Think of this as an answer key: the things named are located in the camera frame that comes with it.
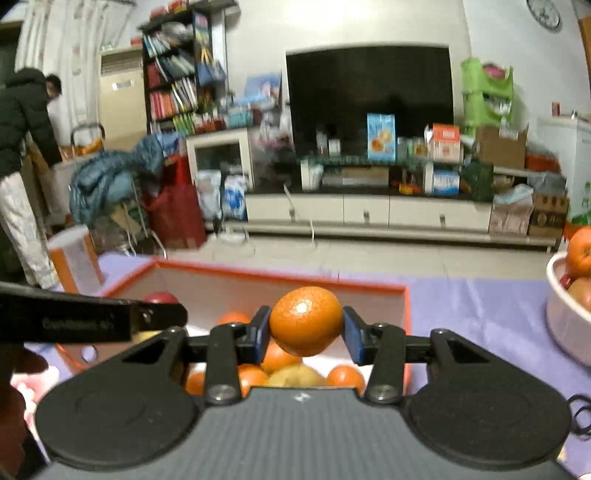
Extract red shopping bag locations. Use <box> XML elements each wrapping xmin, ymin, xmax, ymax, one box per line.
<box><xmin>143</xmin><ymin>182</ymin><xmax>207</xmax><ymax>250</ymax></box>

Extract black bookshelf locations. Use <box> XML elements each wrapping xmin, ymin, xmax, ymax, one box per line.
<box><xmin>139</xmin><ymin>7</ymin><xmax>229</xmax><ymax>134</ymax></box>

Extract blue printed poster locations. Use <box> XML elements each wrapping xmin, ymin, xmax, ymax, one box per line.
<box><xmin>245</xmin><ymin>74</ymin><xmax>282</xmax><ymax>109</ymax></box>

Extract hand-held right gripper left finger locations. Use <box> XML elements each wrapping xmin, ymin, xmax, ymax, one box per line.
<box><xmin>121</xmin><ymin>305</ymin><xmax>271</xmax><ymax>406</ymax></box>

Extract dark green bag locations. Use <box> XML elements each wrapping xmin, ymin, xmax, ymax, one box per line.
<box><xmin>462</xmin><ymin>161</ymin><xmax>495</xmax><ymax>202</ymax></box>

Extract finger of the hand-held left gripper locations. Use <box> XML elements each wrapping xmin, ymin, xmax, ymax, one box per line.
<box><xmin>133</xmin><ymin>302</ymin><xmax>188</xmax><ymax>332</ymax></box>

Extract person's left hand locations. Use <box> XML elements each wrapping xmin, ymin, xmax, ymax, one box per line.
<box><xmin>0</xmin><ymin>344</ymin><xmax>49</xmax><ymax>457</ymax></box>

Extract green stacking bins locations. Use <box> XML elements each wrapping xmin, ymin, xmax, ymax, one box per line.
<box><xmin>461</xmin><ymin>58</ymin><xmax>514</xmax><ymax>139</ymax></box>

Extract black flat television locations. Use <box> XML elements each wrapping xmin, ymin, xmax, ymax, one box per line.
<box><xmin>285</xmin><ymin>44</ymin><xmax>455</xmax><ymax>160</ymax></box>

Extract brown cardboard box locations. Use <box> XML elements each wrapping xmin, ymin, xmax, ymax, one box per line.
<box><xmin>475</xmin><ymin>124</ymin><xmax>528</xmax><ymax>169</ymax></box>

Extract orange white canister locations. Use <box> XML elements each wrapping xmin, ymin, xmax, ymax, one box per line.
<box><xmin>46</xmin><ymin>224</ymin><xmax>105</xmax><ymax>294</ymax></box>

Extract purple floral tablecloth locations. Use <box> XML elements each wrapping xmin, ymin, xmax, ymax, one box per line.
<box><xmin>0</xmin><ymin>251</ymin><xmax>591</xmax><ymax>480</ymax></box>

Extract white glass cabinet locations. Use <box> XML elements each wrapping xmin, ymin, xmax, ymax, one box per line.
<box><xmin>185</xmin><ymin>128</ymin><xmax>254</xmax><ymax>197</ymax></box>

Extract beige standing air conditioner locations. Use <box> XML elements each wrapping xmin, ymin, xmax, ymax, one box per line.
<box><xmin>99</xmin><ymin>46</ymin><xmax>148</xmax><ymax>151</ymax></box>

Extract black trolley handle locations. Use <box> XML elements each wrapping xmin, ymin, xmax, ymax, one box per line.
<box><xmin>70</xmin><ymin>124</ymin><xmax>106</xmax><ymax>153</ymax></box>

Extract blue tote bag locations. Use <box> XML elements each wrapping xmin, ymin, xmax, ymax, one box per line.
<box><xmin>196</xmin><ymin>48</ymin><xmax>228</xmax><ymax>86</ymax></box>

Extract white plastic bag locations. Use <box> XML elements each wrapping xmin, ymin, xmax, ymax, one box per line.
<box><xmin>196</xmin><ymin>171</ymin><xmax>222</xmax><ymax>222</ymax></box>

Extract white bowl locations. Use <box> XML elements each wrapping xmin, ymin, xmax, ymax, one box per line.
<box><xmin>546</xmin><ymin>251</ymin><xmax>591</xmax><ymax>367</ymax></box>

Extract white chest freezer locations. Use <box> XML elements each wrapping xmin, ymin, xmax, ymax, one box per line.
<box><xmin>536</xmin><ymin>115</ymin><xmax>591</xmax><ymax>222</ymax></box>

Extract orange white carton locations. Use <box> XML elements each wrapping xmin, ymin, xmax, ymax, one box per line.
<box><xmin>427</xmin><ymin>124</ymin><xmax>462</xmax><ymax>162</ymax></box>

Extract blue white box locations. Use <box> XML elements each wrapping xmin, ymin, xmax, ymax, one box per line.
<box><xmin>433</xmin><ymin>170</ymin><xmax>461</xmax><ymax>197</ymax></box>

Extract clear bag of masks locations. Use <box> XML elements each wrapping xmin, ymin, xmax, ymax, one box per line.
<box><xmin>493</xmin><ymin>185</ymin><xmax>534</xmax><ymax>208</ymax></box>

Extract large orange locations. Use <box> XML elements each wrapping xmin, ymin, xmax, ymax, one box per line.
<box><xmin>326</xmin><ymin>364</ymin><xmax>366</xmax><ymax>395</ymax></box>
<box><xmin>261</xmin><ymin>342</ymin><xmax>303</xmax><ymax>374</ymax></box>

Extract pink carton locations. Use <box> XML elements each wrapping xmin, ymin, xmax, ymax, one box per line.
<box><xmin>488</xmin><ymin>203</ymin><xmax>534</xmax><ymax>236</ymax></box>

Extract white curtain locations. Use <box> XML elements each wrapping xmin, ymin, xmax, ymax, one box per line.
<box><xmin>16</xmin><ymin>0</ymin><xmax>139</xmax><ymax>139</ymax></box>

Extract blue white bag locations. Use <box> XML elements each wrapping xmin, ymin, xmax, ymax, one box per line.
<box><xmin>222</xmin><ymin>174</ymin><xmax>247</xmax><ymax>221</ymax></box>

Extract round wall clock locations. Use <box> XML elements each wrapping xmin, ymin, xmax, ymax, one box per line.
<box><xmin>526</xmin><ymin>0</ymin><xmax>563</xmax><ymax>32</ymax></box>

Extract blue puffer jacket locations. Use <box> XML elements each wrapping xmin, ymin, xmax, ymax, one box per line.
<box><xmin>69</xmin><ymin>134</ymin><xmax>178</xmax><ymax>227</ymax></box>

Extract red basin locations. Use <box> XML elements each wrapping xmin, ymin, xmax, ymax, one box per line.
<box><xmin>526</xmin><ymin>152</ymin><xmax>561</xmax><ymax>171</ymax></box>

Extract white television stand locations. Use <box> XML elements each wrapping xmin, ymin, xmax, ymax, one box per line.
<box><xmin>245</xmin><ymin>159</ymin><xmax>566</xmax><ymax>252</ymax></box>

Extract orange cardboard box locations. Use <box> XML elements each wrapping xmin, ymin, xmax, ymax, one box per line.
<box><xmin>55</xmin><ymin>258</ymin><xmax>411</xmax><ymax>400</ymax></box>

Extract brown bottle carton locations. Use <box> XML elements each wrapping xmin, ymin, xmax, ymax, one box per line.
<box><xmin>529</xmin><ymin>194</ymin><xmax>568</xmax><ymax>238</ymax></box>

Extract blue snack bag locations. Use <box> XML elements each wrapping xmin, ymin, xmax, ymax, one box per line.
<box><xmin>367</xmin><ymin>113</ymin><xmax>397</xmax><ymax>162</ymax></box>

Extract black cable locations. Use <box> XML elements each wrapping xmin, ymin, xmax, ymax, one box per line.
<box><xmin>566</xmin><ymin>392</ymin><xmax>591</xmax><ymax>437</ymax></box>

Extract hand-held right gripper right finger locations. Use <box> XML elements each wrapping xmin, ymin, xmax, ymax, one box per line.
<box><xmin>342</xmin><ymin>307</ymin><xmax>496</xmax><ymax>404</ymax></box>

